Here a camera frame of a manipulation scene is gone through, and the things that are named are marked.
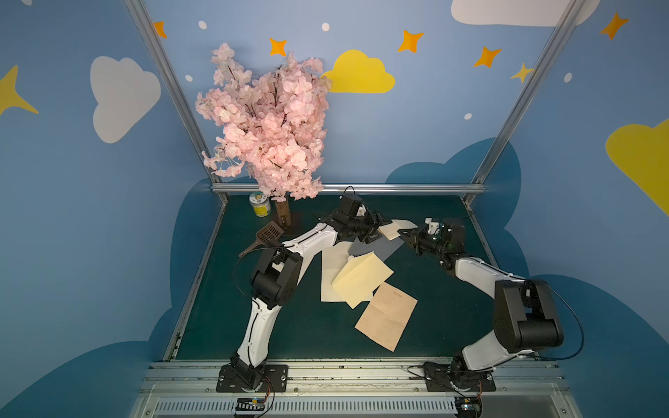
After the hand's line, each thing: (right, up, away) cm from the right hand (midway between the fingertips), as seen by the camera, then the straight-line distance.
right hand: (400, 227), depth 89 cm
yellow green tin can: (-55, +10, +21) cm, 60 cm away
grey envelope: (-4, -8, +15) cm, 17 cm away
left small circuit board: (-47, -50, -16) cm, 70 cm away
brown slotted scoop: (-51, -3, +19) cm, 55 cm away
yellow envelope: (-13, -19, +7) cm, 24 cm away
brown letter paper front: (-5, -31, -3) cm, 31 cm away
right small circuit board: (+16, -51, -16) cm, 56 cm away
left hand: (-3, +2, 0) cm, 3 cm away
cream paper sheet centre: (-24, -13, +12) cm, 29 cm away
